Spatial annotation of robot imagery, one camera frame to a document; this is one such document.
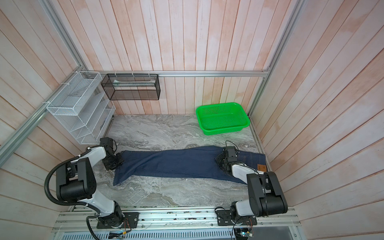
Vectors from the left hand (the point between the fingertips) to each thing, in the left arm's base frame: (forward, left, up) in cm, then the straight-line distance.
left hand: (121, 166), depth 92 cm
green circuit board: (-34, -69, -1) cm, 77 cm away
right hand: (+6, -60, +1) cm, 61 cm away
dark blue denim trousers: (+3, -46, +1) cm, 46 cm away
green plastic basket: (+42, -69, 0) cm, 81 cm away
